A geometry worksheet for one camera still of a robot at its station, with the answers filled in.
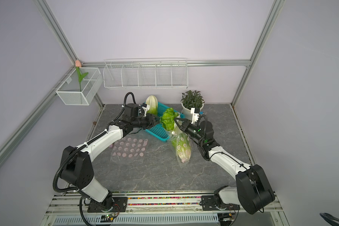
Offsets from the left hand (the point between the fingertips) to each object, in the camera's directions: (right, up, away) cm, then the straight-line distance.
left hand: (161, 121), depth 81 cm
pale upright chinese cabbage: (-9, +14, +21) cm, 27 cm away
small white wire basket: (-53, +17, -1) cm, 56 cm away
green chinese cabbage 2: (+12, -14, 0) cm, 19 cm away
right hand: (+7, +1, -7) cm, 10 cm away
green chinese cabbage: (+3, +1, +1) cm, 4 cm away
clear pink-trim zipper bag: (+7, -7, -9) cm, 13 cm away
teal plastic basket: (-3, -7, +9) cm, 12 cm away
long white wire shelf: (-13, +33, +18) cm, 40 cm away
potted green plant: (+20, +15, +19) cm, 31 cm away
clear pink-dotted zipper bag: (-22, -20, +12) cm, 31 cm away
